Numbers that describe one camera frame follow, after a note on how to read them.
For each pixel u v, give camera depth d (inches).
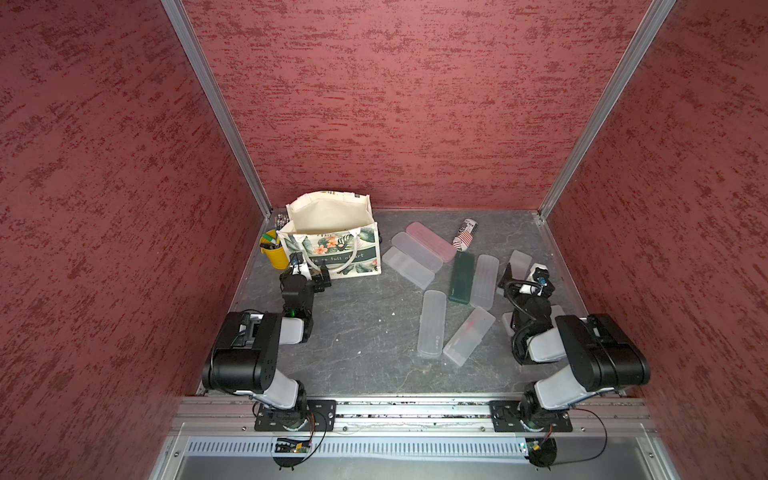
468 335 34.5
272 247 36.9
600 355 17.9
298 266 30.5
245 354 17.8
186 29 28.7
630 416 30.1
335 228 38.5
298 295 27.4
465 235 43.3
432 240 43.6
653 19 28.2
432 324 35.6
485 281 39.3
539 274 28.9
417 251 42.8
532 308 26.9
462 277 39.5
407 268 40.1
